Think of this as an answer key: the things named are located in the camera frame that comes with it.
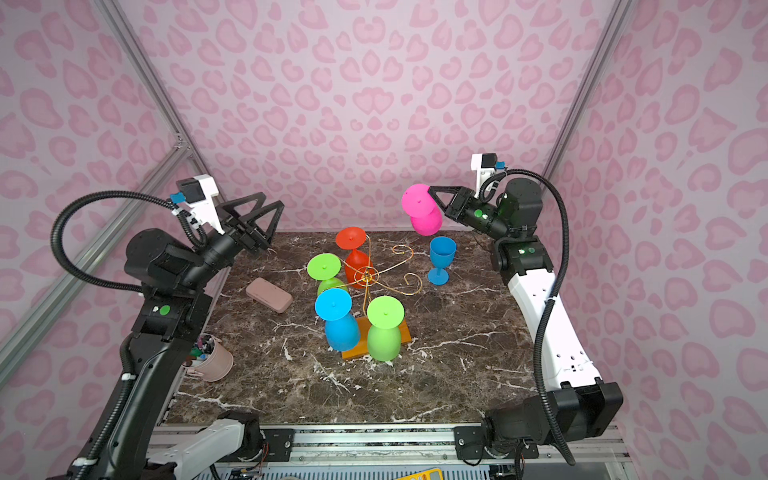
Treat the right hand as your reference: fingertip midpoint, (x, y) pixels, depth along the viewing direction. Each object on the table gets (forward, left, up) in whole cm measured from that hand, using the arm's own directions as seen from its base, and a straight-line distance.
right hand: (430, 191), depth 61 cm
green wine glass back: (-9, +23, -14) cm, 28 cm away
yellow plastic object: (-44, 0, -46) cm, 64 cm away
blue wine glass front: (-19, +19, -21) cm, 35 cm away
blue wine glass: (+12, -7, -33) cm, 36 cm away
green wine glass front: (-20, +9, -15) cm, 27 cm away
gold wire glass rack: (-19, +15, -31) cm, 39 cm away
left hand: (-8, +29, +5) cm, 31 cm away
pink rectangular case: (+3, +51, -46) cm, 69 cm away
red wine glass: (-7, +16, -16) cm, 24 cm away
